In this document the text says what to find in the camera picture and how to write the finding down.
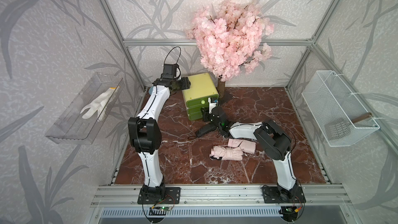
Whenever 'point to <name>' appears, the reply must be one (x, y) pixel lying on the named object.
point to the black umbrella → (205, 130)
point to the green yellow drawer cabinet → (201, 87)
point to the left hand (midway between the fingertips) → (187, 82)
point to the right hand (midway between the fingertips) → (202, 107)
